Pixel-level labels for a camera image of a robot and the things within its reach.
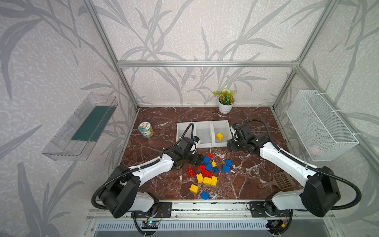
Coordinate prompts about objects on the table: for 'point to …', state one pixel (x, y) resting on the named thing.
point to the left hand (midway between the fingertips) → (200, 152)
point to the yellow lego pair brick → (212, 180)
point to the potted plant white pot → (225, 99)
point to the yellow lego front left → (194, 188)
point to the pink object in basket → (313, 149)
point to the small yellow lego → (214, 164)
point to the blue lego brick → (206, 159)
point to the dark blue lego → (215, 169)
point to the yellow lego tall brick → (200, 178)
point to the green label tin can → (145, 128)
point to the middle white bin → (205, 131)
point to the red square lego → (210, 155)
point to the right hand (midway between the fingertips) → (231, 139)
